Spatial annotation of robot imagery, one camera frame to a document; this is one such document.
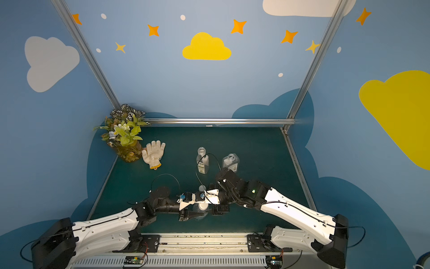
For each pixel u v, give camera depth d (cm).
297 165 107
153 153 105
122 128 88
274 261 72
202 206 68
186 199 61
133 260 72
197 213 70
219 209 58
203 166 91
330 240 39
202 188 91
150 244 75
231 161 91
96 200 92
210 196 56
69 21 72
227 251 75
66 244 41
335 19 73
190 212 66
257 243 74
